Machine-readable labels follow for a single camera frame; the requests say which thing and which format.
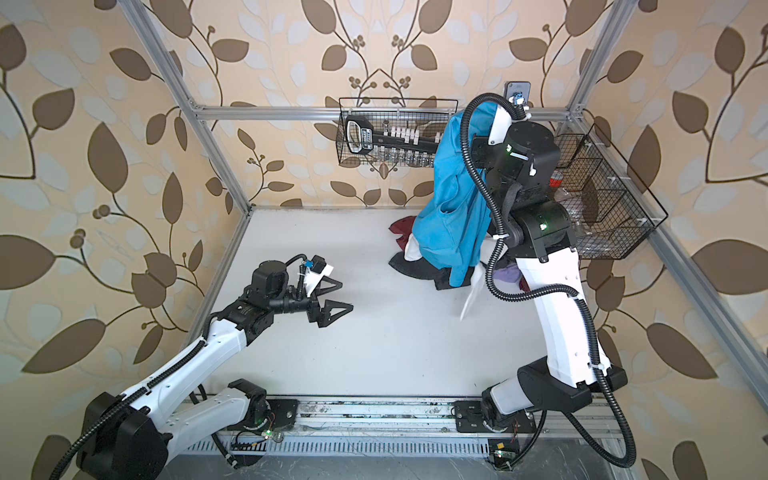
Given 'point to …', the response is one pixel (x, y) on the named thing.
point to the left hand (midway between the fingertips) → (346, 294)
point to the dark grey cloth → (422, 269)
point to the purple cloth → (509, 274)
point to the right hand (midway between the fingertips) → (504, 124)
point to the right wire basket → (608, 209)
